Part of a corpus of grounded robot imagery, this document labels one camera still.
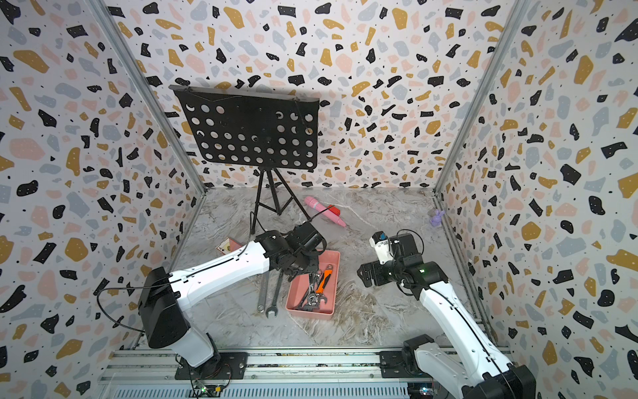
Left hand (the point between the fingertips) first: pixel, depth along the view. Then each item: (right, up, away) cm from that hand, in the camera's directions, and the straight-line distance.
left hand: (318, 266), depth 79 cm
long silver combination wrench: (-21, -12, +10) cm, 26 cm away
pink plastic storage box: (-8, -10, +11) cm, 17 cm away
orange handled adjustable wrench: (0, -11, +8) cm, 14 cm away
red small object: (+5, +18, +34) cm, 39 cm away
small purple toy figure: (+49, +14, +28) cm, 58 cm away
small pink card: (-38, +3, +20) cm, 43 cm away
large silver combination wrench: (-16, -16, +7) cm, 24 cm away
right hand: (+17, -1, 0) cm, 17 cm away
